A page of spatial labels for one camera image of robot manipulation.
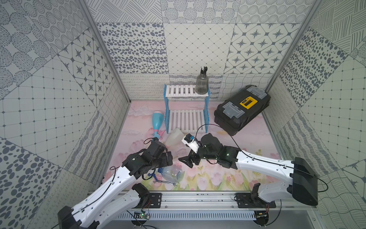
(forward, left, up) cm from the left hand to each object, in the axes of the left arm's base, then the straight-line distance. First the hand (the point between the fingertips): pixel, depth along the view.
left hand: (165, 155), depth 75 cm
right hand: (+1, -10, +3) cm, 11 cm away
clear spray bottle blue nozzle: (-5, -2, -16) cm, 17 cm away
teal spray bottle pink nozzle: (+31, +11, -7) cm, 34 cm away
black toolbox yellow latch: (+34, -49, +3) cm, 60 cm away
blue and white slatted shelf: (+32, -12, -12) cm, 36 cm away
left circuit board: (-25, +10, -14) cm, 31 cm away
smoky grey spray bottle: (+36, -20, +22) cm, 47 cm away
